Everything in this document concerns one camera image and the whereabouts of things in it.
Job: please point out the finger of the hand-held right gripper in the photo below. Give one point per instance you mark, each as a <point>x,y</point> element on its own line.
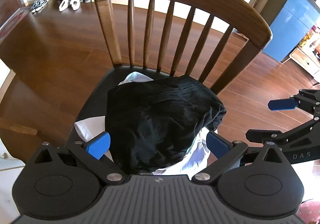
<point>275,136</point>
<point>281,104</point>

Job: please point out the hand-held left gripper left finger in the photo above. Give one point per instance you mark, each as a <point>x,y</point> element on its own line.
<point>100,144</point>

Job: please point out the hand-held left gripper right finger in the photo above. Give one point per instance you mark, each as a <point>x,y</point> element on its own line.
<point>216,146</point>

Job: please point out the black printed t-shirt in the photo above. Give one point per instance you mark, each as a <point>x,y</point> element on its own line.
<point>155,119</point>

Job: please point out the white garment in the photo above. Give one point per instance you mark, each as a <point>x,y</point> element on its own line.
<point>87,129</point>

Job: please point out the wooden top sideboard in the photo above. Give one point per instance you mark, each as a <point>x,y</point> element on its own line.
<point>306,62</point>

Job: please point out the kitchen counter with bottles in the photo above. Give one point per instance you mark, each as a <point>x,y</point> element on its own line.
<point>310,41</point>

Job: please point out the blue cabinet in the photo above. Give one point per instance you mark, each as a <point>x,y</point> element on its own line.
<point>292,21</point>

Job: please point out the red doormat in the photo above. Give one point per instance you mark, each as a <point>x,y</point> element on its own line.
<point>12,21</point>

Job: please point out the black white striped sneaker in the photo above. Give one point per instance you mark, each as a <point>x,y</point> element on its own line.
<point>35,7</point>
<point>43,3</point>

